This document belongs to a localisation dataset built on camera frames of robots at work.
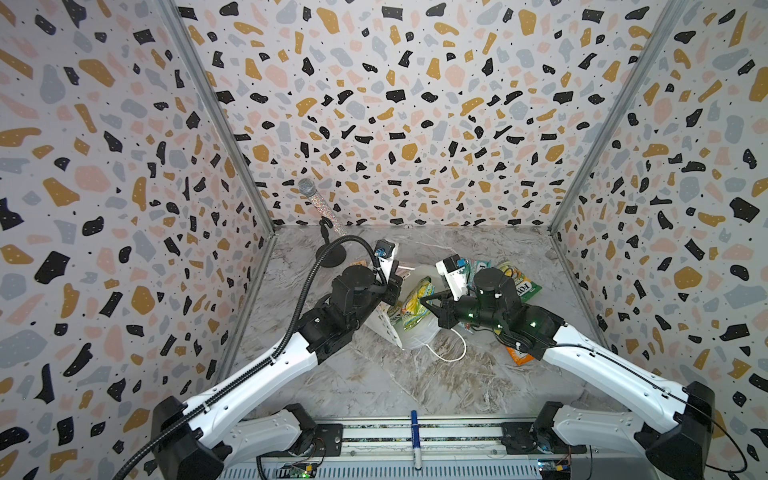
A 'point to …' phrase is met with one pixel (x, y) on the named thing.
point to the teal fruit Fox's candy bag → (478, 265)
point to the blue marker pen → (415, 430)
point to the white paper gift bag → (388, 318)
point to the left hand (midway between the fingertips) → (397, 257)
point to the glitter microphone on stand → (308, 187)
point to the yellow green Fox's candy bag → (525, 287)
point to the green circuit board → (297, 470)
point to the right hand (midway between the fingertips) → (417, 297)
